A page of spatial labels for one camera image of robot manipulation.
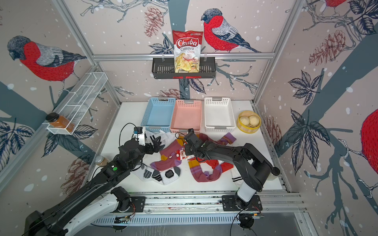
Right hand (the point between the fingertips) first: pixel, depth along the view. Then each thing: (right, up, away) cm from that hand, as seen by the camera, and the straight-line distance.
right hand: (188, 146), depth 91 cm
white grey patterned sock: (-14, -15, -9) cm, 23 cm away
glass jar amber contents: (-47, -5, -12) cm, 49 cm away
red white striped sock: (-4, -4, -2) cm, 7 cm away
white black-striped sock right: (+28, -15, -9) cm, 33 cm away
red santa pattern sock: (+22, -10, -8) cm, 25 cm away
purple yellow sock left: (-13, -8, -3) cm, 16 cm away
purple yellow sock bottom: (+7, -15, -10) cm, 19 cm away
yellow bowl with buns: (+42, +15, +10) cm, 46 cm away
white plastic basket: (+24, +20, +21) cm, 37 cm away
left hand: (-17, +10, -14) cm, 24 cm away
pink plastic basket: (-1, +20, +20) cm, 29 cm away
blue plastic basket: (-23, +20, +22) cm, 38 cm away
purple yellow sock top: (+26, +3, +7) cm, 27 cm away
